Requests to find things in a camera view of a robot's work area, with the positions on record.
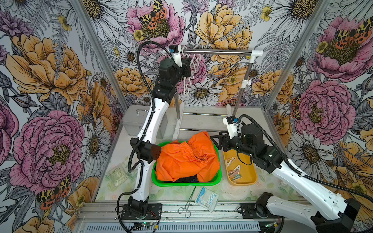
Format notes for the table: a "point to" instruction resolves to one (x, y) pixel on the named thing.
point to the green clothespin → (237, 176)
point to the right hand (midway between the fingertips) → (214, 139)
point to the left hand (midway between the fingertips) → (190, 62)
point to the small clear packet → (117, 178)
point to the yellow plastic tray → (248, 173)
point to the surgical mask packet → (207, 198)
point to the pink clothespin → (232, 173)
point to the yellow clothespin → (237, 168)
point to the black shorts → (191, 179)
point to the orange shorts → (197, 156)
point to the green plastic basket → (155, 181)
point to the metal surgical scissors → (188, 213)
